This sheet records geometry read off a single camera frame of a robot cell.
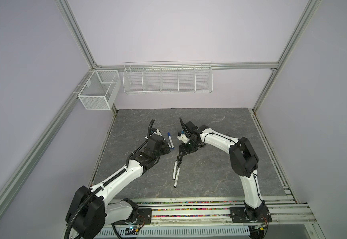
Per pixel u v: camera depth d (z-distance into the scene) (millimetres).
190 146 825
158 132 762
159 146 633
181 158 938
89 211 394
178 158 938
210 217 741
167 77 974
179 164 915
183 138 888
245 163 538
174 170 888
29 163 519
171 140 1021
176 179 850
